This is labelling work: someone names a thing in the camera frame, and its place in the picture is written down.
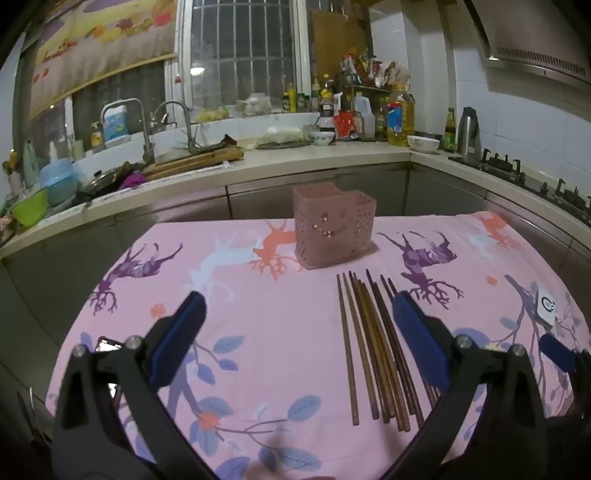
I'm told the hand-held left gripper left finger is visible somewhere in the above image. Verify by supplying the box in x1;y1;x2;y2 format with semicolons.
51;291;218;480

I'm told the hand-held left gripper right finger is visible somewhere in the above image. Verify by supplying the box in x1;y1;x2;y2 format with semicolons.
392;291;550;480

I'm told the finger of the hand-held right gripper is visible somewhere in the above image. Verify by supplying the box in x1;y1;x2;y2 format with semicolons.
539;334;591;402

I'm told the row of wooden chopsticks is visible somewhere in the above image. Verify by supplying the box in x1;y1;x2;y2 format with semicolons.
336;269;439;432

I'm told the pink plastic utensil holder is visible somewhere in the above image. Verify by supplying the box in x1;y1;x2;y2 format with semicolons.
293;181;378;270

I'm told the small white device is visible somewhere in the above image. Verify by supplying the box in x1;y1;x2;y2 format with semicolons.
533;288;561;330

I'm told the pink printed tablecloth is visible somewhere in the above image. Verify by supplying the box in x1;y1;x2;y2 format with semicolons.
45;211;591;480

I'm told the dark wok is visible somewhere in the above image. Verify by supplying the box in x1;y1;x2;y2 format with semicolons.
85;168;125;197

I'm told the wooden cutting board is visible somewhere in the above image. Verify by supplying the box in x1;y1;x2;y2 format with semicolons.
143;147;245;182

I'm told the gas stove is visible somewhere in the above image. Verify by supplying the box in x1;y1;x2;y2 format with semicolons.
450;148;591;217

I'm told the white bowl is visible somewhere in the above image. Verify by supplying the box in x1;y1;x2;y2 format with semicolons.
406;135;441;153

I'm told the blue plastic container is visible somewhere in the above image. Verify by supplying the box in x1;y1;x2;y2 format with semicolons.
39;159;78;206

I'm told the green plastic bowl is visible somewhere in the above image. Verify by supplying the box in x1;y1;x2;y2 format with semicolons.
11;188;49;228

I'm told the green glass bottle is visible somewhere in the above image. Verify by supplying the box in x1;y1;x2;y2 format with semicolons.
443;107;458;153

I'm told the steel kettle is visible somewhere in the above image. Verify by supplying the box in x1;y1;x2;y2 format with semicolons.
457;106;481;157

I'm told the large cooking oil bottle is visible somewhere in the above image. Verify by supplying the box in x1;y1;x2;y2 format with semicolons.
385;82;415;147

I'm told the blue and white canister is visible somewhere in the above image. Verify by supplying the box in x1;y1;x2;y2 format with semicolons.
102;105;130;143

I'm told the white plastic jug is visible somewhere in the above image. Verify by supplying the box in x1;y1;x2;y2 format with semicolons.
353;92;376;139

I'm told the white food bag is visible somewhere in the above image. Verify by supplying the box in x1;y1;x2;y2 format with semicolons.
267;126;302;145

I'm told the dark sauce bottle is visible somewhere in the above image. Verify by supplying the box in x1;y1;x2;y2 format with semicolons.
320;90;335;130

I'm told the white plastic bag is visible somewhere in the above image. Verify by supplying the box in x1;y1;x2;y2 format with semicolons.
235;92;273;116

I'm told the rack of seasoning packets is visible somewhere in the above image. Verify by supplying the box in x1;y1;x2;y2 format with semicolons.
339;53;407;90

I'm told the barred window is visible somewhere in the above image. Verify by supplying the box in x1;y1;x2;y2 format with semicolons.
178;0;310;114

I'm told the brown cardboard panel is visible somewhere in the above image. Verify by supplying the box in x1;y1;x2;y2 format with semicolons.
311;9;370;79

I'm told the printed window blind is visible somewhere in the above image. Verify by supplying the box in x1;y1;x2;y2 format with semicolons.
30;0;178;118

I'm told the steel range hood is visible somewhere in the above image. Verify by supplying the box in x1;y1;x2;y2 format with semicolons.
464;0;591;84

